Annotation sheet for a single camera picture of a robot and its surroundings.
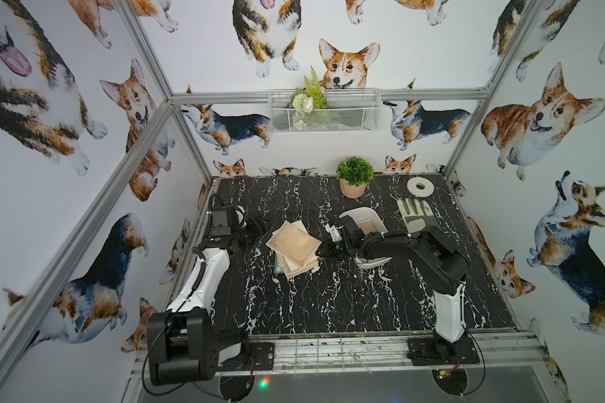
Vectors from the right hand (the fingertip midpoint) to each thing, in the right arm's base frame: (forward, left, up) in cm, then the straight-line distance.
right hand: (315, 254), depth 93 cm
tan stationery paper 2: (-5, +9, -1) cm, 10 cm away
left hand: (+5, +14, +15) cm, 21 cm away
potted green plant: (+28, -16, +13) cm, 35 cm away
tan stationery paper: (+5, +8, 0) cm, 9 cm away
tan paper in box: (+13, -21, -2) cm, 25 cm away
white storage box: (+16, -19, +3) cm, 25 cm away
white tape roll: (+36, -49, -4) cm, 60 cm away
